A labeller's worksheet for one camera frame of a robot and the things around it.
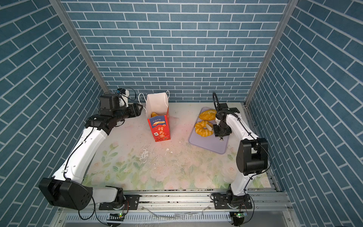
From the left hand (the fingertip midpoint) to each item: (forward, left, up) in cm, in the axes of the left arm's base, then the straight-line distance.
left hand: (139, 106), depth 76 cm
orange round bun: (+13, -3, -22) cm, 26 cm away
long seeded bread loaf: (+16, -44, -26) cm, 53 cm away
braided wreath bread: (+5, -37, -28) cm, 46 cm away
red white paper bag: (+14, -6, -14) cm, 21 cm away
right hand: (-5, -47, -20) cm, 51 cm away
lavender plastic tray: (-5, -44, -32) cm, 55 cm away
